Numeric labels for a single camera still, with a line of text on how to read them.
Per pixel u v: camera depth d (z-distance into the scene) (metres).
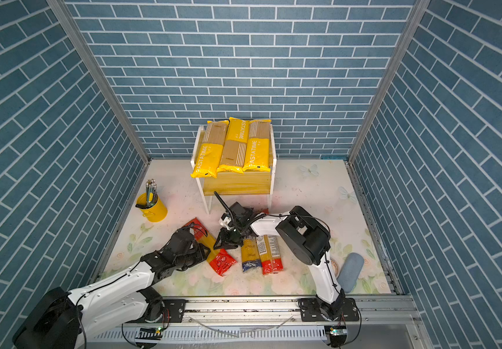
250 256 0.84
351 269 0.81
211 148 0.76
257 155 0.74
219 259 0.82
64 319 0.40
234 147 0.77
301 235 0.54
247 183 0.89
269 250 0.85
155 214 0.91
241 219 0.77
